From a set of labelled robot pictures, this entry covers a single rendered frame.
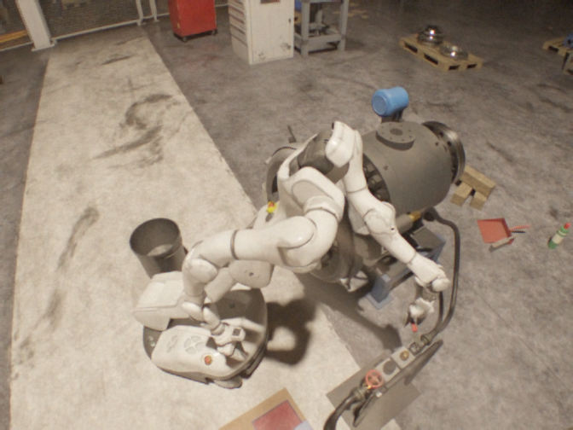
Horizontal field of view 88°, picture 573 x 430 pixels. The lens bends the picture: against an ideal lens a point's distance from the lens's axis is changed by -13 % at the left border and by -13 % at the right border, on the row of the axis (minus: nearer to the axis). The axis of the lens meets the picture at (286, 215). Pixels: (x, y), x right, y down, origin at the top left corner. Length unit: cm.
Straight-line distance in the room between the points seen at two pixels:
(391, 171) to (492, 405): 137
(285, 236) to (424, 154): 131
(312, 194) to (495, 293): 195
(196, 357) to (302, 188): 107
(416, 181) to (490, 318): 107
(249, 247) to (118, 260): 190
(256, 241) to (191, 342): 99
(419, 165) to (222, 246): 129
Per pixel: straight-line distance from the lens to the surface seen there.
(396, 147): 184
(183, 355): 168
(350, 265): 159
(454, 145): 224
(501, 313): 251
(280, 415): 142
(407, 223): 157
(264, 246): 77
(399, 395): 201
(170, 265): 215
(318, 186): 80
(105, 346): 228
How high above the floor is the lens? 186
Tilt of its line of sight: 45 degrees down
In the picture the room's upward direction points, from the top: straight up
